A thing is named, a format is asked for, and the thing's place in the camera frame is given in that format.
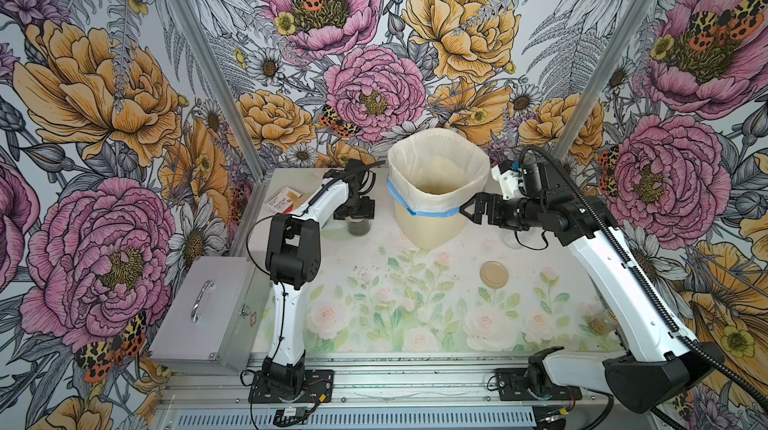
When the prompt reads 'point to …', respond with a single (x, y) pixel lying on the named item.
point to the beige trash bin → (427, 230)
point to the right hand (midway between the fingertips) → (474, 219)
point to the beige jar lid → (493, 274)
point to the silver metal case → (216, 323)
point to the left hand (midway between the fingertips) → (357, 221)
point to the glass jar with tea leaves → (513, 238)
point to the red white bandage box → (283, 201)
